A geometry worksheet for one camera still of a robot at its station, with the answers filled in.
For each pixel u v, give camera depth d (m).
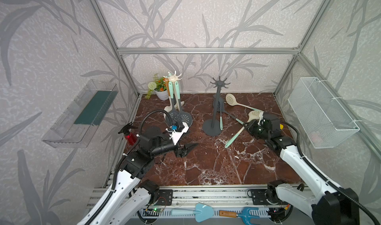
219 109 1.08
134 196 0.59
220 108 1.08
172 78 0.73
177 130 0.53
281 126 0.89
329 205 0.38
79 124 0.64
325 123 0.63
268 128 0.63
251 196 0.74
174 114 0.89
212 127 1.00
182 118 0.88
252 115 0.82
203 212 0.70
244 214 0.68
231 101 1.15
